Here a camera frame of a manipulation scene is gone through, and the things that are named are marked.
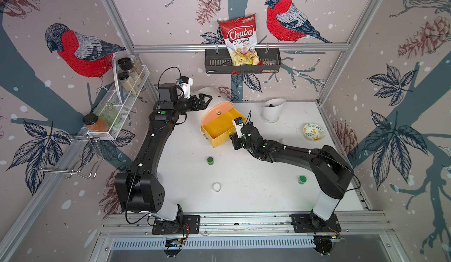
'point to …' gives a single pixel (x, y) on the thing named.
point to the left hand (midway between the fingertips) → (207, 94)
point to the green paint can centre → (210, 161)
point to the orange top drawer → (216, 110)
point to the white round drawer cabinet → (218, 97)
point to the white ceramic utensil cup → (271, 110)
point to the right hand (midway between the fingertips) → (231, 134)
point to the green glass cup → (107, 112)
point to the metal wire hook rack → (75, 155)
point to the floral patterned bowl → (313, 132)
